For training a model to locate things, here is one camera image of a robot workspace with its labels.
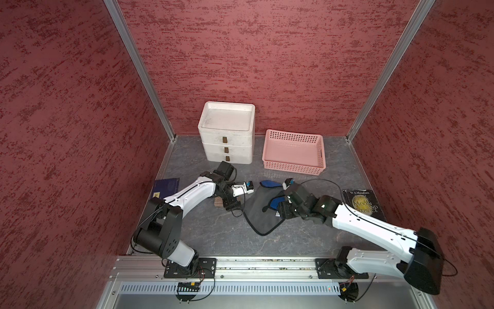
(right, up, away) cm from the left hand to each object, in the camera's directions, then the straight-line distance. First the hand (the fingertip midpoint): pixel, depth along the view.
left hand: (236, 202), depth 86 cm
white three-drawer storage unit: (-4, +34, +4) cm, 34 cm away
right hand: (+21, -2, -7) cm, 22 cm away
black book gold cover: (+63, -1, +6) cm, 64 cm away
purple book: (-39, +4, +11) cm, 41 cm away
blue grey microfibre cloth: (+12, -3, +3) cm, 13 cm away
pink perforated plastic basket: (+32, +23, +25) cm, 47 cm away
